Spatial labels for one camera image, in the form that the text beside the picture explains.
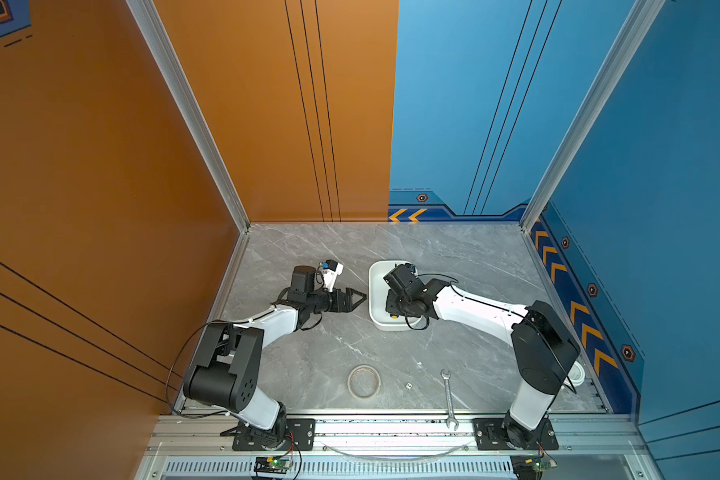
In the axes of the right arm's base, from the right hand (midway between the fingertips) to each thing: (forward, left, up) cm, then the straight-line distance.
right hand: (387, 305), depth 90 cm
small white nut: (-21, -5, -6) cm, 23 cm away
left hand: (+2, +9, +3) cm, 10 cm away
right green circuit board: (-39, -32, -8) cm, 51 cm away
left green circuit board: (-39, +29, -8) cm, 49 cm away
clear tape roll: (-20, +7, -7) cm, 22 cm away
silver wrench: (-28, -15, -8) cm, 33 cm away
